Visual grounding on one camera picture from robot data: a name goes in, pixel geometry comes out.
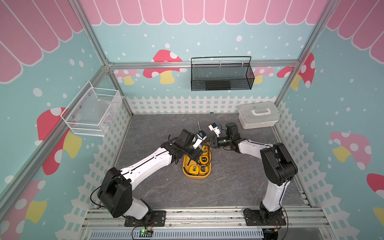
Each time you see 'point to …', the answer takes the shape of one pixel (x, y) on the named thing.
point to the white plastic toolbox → (258, 114)
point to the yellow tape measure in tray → (194, 170)
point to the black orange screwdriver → (200, 131)
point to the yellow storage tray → (200, 169)
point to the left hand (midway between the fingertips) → (196, 149)
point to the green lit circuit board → (144, 233)
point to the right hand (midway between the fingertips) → (203, 143)
